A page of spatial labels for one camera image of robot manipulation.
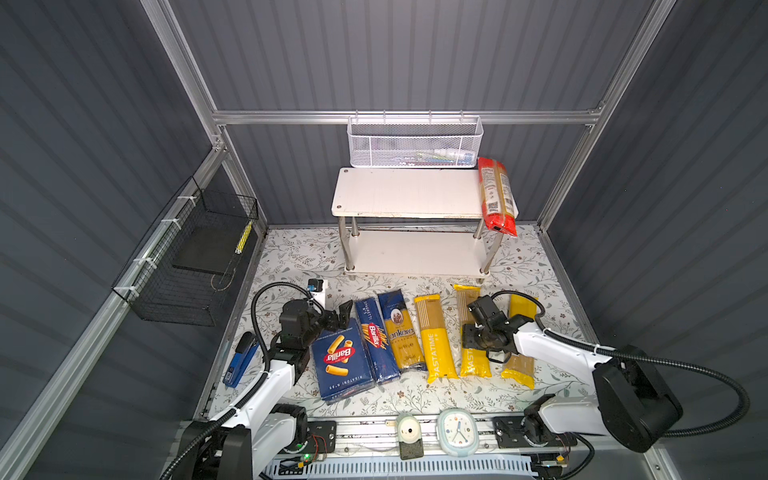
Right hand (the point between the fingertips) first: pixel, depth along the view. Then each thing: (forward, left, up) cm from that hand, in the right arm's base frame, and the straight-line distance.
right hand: (473, 339), depth 89 cm
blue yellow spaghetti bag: (+1, +21, +2) cm, 21 cm away
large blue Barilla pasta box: (-9, +38, +7) cm, 39 cm away
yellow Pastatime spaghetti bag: (-6, +11, +1) cm, 13 cm away
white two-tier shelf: (+52, +16, -1) cm, 55 cm away
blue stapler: (-5, +66, +6) cm, 66 cm away
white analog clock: (-25, +8, +2) cm, 26 cm away
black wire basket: (+5, +76, +29) cm, 81 cm away
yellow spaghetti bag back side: (-9, -11, +1) cm, 14 cm away
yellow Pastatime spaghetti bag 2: (-8, +2, +2) cm, 8 cm away
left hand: (+7, +40, +13) cm, 43 cm away
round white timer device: (-27, +20, +7) cm, 34 cm away
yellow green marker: (+17, +64, +29) cm, 72 cm away
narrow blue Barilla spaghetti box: (-9, +26, +3) cm, 28 cm away
